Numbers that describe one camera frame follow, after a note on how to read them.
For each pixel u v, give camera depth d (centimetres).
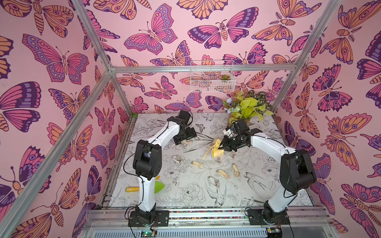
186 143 100
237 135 79
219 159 94
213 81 106
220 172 88
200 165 91
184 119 79
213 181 86
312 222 72
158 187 85
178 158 95
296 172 47
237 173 87
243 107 93
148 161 53
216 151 84
